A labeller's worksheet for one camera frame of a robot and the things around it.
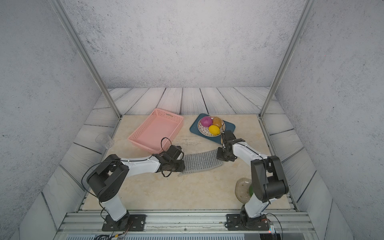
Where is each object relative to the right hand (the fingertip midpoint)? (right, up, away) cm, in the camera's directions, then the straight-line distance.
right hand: (221, 156), depth 92 cm
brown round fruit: (0, +22, +19) cm, 29 cm away
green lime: (+14, -16, -11) cm, 24 cm away
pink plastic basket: (-43, +15, +16) cm, 48 cm away
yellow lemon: (-2, +16, +15) cm, 22 cm away
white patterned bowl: (-9, +15, +19) cm, 26 cm away
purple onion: (-8, +22, +16) cm, 29 cm away
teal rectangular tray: (-17, +18, +22) cm, 33 cm away
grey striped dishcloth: (-12, -3, +2) cm, 13 cm away
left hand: (-21, -7, -1) cm, 22 cm away
